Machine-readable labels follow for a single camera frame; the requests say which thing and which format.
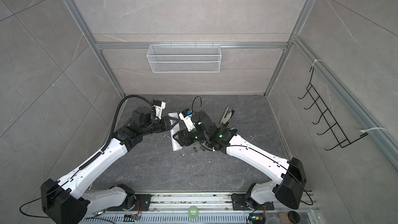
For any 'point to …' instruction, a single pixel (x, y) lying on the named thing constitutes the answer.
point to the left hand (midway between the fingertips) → (178, 117)
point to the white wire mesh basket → (184, 58)
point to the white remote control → (175, 145)
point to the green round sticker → (193, 212)
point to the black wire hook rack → (333, 130)
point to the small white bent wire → (167, 136)
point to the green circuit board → (257, 218)
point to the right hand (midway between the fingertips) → (178, 133)
